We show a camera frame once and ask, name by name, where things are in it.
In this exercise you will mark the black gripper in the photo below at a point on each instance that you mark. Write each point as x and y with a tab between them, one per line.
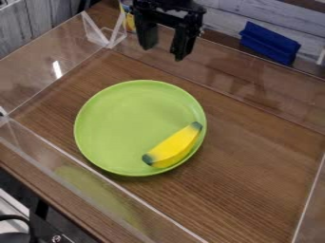
179	14

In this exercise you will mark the green round plate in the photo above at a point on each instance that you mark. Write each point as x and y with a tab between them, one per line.
129	118

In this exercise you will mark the yellow toy banana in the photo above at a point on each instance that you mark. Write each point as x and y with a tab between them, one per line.
173	149

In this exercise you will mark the yellow blue labelled can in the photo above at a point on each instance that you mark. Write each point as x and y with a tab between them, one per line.
125	4

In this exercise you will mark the clear acrylic corner bracket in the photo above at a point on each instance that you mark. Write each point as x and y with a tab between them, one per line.
106	37

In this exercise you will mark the clear acrylic enclosure wall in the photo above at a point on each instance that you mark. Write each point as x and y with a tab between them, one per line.
253	186

